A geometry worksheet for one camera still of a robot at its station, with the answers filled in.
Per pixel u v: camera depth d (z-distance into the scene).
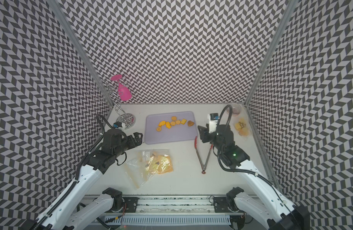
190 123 1.05
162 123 1.03
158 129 1.02
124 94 1.02
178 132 1.05
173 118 1.08
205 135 0.63
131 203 0.72
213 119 0.61
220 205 0.74
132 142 0.67
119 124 0.67
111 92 1.19
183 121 1.05
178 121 1.06
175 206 0.74
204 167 0.85
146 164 0.85
